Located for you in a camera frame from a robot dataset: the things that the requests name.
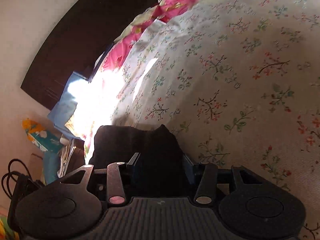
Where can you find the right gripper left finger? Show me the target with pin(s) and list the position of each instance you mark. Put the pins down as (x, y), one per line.
(132, 166)

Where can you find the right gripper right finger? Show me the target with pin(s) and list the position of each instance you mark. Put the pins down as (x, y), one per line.
(188, 164)

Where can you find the black pants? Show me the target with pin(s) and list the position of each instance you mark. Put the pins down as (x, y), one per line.
(160, 171)

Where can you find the teal tissue box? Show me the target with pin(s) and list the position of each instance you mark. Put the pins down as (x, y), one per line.
(41, 137)

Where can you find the light blue pillow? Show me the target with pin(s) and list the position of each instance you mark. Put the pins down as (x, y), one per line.
(65, 107)

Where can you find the floral white bed sheet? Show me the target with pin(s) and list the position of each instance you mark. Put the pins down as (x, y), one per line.
(236, 82)

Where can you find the dark wooden headboard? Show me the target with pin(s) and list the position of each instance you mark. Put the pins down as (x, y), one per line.
(80, 37)

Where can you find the pink cartoon quilt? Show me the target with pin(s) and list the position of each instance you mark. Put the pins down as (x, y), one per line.
(164, 10)

